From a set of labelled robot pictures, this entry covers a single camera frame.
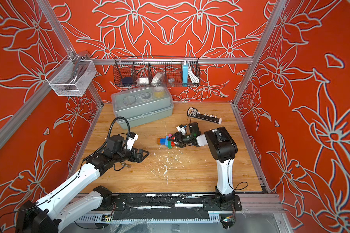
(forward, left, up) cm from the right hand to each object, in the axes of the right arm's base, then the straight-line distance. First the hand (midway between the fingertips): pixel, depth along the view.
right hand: (168, 141), depth 92 cm
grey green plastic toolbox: (+17, +17, +15) cm, 29 cm away
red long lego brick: (-1, -3, -1) cm, 3 cm away
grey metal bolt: (-15, +23, -4) cm, 28 cm away
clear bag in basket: (+29, +7, +28) cm, 41 cm away
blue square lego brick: (0, +4, 0) cm, 4 cm away
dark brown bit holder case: (+27, -18, -2) cm, 33 cm away
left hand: (-11, +13, +8) cm, 19 cm away
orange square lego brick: (+2, +7, -2) cm, 7 cm away
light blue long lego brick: (0, +1, 0) cm, 1 cm away
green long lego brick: (-2, 0, -1) cm, 2 cm away
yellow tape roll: (+32, +8, +14) cm, 36 cm away
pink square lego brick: (+5, -1, 0) cm, 5 cm away
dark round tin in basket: (+31, +28, +25) cm, 49 cm away
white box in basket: (+25, +15, +30) cm, 42 cm away
